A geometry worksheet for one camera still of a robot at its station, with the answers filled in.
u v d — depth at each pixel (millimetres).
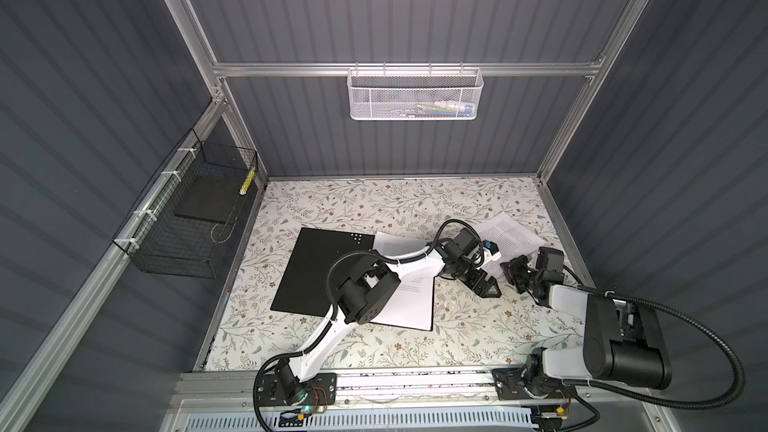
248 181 821
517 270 829
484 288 797
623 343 439
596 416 644
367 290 586
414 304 891
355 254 528
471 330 827
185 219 738
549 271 722
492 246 842
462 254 765
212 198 733
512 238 989
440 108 922
